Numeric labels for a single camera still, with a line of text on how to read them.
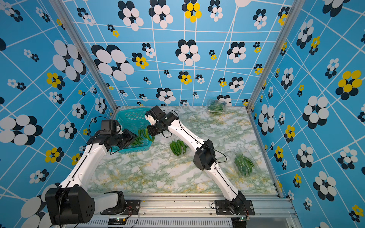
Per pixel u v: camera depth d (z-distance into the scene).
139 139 0.98
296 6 0.68
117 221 0.72
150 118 0.81
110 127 0.64
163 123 0.65
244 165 0.85
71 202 0.39
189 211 0.72
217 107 1.14
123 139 0.69
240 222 0.69
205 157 0.57
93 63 0.93
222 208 0.72
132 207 0.73
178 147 0.94
